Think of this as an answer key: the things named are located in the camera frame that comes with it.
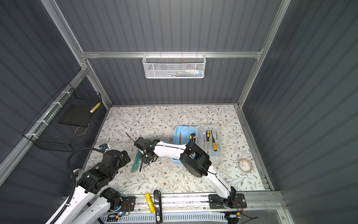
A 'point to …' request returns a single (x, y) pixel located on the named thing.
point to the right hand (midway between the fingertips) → (146, 157)
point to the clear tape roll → (245, 164)
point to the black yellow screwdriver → (208, 134)
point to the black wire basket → (63, 124)
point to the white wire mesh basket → (174, 66)
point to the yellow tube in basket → (93, 108)
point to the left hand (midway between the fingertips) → (120, 156)
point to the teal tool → (135, 163)
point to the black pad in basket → (78, 115)
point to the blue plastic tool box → (181, 136)
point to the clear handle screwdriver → (204, 139)
